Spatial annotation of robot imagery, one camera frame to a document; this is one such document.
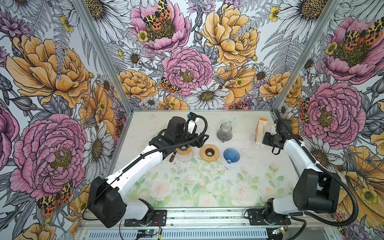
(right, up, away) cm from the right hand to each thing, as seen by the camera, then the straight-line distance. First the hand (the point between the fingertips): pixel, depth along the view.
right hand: (266, 143), depth 88 cm
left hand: (-39, +4, -11) cm, 41 cm away
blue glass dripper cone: (-20, -8, +3) cm, 21 cm away
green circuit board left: (-64, -39, -18) cm, 77 cm away
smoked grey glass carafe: (-22, +5, +11) cm, 25 cm away
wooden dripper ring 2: (-32, -7, +9) cm, 34 cm away
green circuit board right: (-2, -39, -17) cm, 43 cm away
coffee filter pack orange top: (+2, +7, +11) cm, 14 cm away
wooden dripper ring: (-47, -5, -3) cm, 47 cm away
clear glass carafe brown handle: (-50, -10, +8) cm, 51 cm away
